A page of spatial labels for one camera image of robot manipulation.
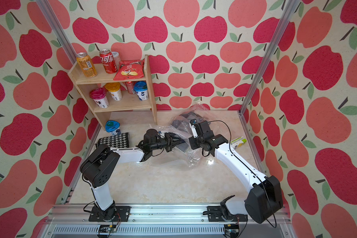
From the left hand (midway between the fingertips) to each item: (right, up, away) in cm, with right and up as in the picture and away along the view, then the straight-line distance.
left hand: (183, 142), depth 82 cm
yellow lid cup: (-43, +32, +10) cm, 55 cm away
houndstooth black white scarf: (-43, -1, +17) cm, 46 cm away
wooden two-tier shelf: (-37, +26, +17) cm, 48 cm away
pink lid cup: (-50, +28, +4) cm, 57 cm away
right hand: (+7, +1, +1) cm, 7 cm away
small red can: (-35, +36, +15) cm, 52 cm away
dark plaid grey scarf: (0, +12, +20) cm, 23 cm away
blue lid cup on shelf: (-27, +33, +11) cm, 44 cm away
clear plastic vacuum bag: (+4, -7, -7) cm, 10 cm away
